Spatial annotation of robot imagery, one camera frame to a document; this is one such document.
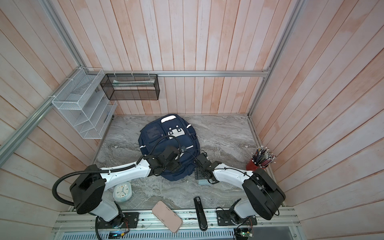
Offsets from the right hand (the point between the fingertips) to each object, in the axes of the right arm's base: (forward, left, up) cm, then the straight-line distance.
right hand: (203, 173), depth 91 cm
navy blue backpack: (+23, +22, +13) cm, 34 cm away
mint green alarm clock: (-14, +45, +5) cm, 47 cm away
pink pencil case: (-24, +19, +4) cm, 31 cm away
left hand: (+4, +18, +10) cm, 21 cm away
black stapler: (-26, +2, +6) cm, 27 cm away
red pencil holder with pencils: (+4, -32, +13) cm, 34 cm away
